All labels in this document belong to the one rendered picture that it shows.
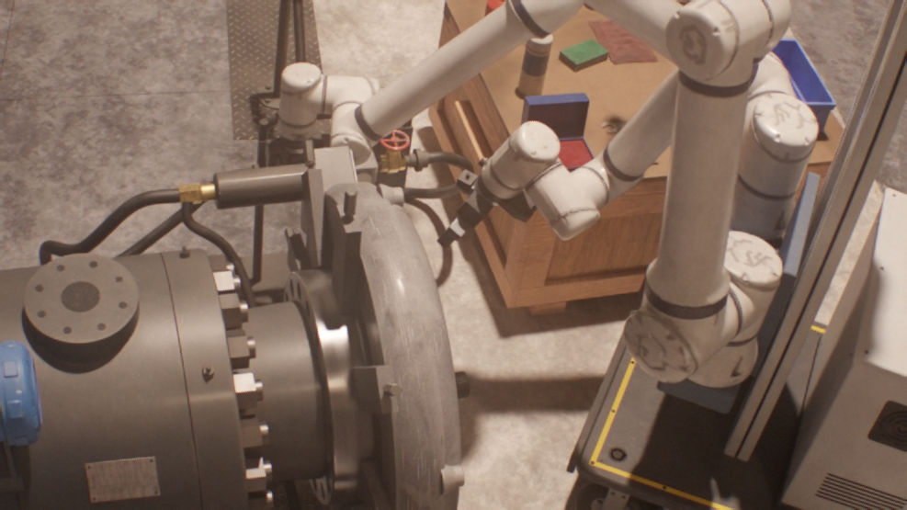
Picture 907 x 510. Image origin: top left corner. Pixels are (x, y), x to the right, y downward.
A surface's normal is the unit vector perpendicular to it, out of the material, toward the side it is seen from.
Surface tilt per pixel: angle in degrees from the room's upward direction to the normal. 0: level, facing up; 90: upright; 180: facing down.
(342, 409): 48
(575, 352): 0
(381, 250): 3
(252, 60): 0
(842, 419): 90
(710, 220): 82
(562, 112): 84
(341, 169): 22
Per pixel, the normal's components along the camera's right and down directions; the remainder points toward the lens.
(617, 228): 0.29, 0.69
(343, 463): 0.31, 0.51
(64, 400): 0.27, -0.22
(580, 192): 0.43, -0.41
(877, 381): -0.35, 0.61
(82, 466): 0.31, 0.16
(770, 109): 0.03, -0.64
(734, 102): 0.49, 0.53
